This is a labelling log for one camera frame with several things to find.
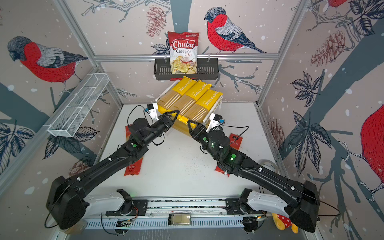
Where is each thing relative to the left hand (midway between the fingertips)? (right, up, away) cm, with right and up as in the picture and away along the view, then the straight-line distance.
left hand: (178, 113), depth 66 cm
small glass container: (0, -49, +1) cm, 49 cm away
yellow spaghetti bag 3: (+10, +1, +3) cm, 10 cm away
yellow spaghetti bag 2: (+1, +3, +4) cm, 5 cm away
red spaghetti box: (-40, -14, +36) cm, 56 cm away
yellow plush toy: (+46, -49, -2) cm, 67 cm away
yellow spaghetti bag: (-6, +6, +7) cm, 11 cm away
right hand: (+3, -6, -1) cm, 7 cm away
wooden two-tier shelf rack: (+1, -6, -1) cm, 6 cm away
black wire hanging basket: (+15, +29, +28) cm, 43 cm away
